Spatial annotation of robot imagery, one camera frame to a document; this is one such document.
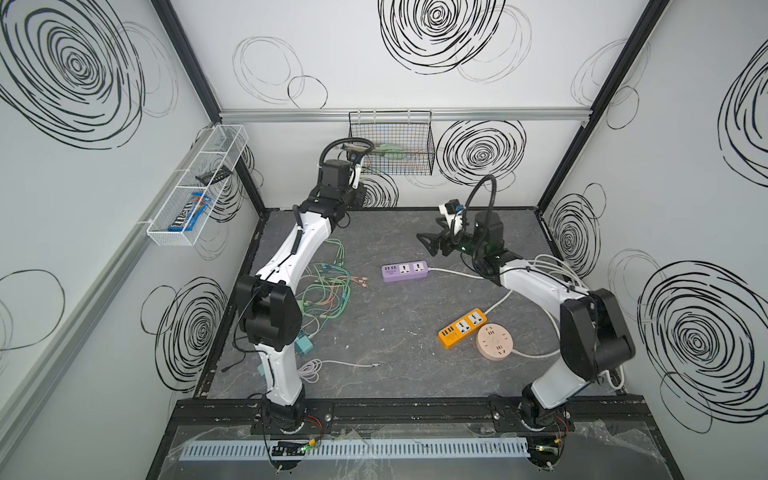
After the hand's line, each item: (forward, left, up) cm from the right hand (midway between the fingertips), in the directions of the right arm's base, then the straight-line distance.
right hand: (428, 223), depth 85 cm
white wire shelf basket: (+21, +63, +12) cm, 67 cm away
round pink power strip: (-26, -19, -21) cm, 39 cm away
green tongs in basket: (+21, +11, +11) cm, 26 cm away
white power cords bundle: (-32, -53, -28) cm, 68 cm away
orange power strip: (-24, -8, -21) cm, 32 cm away
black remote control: (+6, +57, +13) cm, 59 cm away
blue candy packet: (-12, +60, +12) cm, 62 cm away
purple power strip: (-3, +6, -20) cm, 21 cm away
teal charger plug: (-28, +35, -20) cm, 49 cm away
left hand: (+10, +21, +8) cm, 25 cm away
